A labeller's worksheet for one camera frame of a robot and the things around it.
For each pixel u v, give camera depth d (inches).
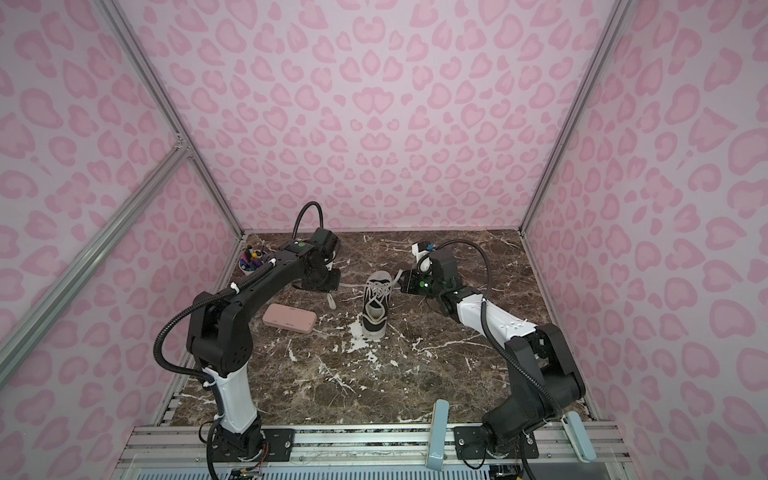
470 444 28.9
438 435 27.9
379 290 38.3
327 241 29.6
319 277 30.4
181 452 28.8
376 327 34.7
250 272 37.5
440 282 26.7
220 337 19.5
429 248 31.4
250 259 37.5
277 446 28.9
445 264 26.3
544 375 17.4
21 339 20.0
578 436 27.9
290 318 36.8
